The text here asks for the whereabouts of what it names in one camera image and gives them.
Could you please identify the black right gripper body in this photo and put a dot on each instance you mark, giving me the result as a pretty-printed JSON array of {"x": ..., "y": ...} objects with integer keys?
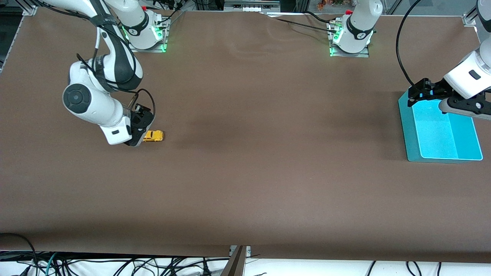
[{"x": 140, "y": 120}]

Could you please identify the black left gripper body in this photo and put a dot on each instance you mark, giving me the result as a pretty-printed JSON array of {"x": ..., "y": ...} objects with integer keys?
[{"x": 435, "y": 89}]

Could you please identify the yellow beetle toy car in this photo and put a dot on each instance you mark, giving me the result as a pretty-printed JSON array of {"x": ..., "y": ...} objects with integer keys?
[{"x": 154, "y": 135}]

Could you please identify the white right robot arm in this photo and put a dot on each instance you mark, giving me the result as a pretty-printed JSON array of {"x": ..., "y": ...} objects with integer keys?
[{"x": 88, "y": 101}]

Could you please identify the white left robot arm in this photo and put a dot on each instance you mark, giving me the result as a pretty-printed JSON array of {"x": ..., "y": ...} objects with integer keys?
[{"x": 358, "y": 27}]

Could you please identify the cyan plastic tray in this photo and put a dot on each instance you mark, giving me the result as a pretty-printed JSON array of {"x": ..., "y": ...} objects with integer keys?
[{"x": 437, "y": 134}]

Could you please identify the silver background equipment box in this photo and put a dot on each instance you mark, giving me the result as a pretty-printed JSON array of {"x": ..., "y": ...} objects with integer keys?
[{"x": 251, "y": 4}]

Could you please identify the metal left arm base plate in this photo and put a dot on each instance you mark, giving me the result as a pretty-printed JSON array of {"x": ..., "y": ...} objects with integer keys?
[{"x": 364, "y": 53}]

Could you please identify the aluminium corner bracket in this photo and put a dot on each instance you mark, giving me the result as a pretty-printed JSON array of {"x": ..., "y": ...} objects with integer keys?
[
  {"x": 30, "y": 7},
  {"x": 470, "y": 18}
]

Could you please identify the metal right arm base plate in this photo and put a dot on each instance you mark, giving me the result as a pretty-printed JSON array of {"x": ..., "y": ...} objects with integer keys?
[{"x": 163, "y": 38}]

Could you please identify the aluminium frame post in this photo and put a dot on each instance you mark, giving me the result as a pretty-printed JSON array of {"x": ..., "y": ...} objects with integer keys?
[{"x": 238, "y": 264}]

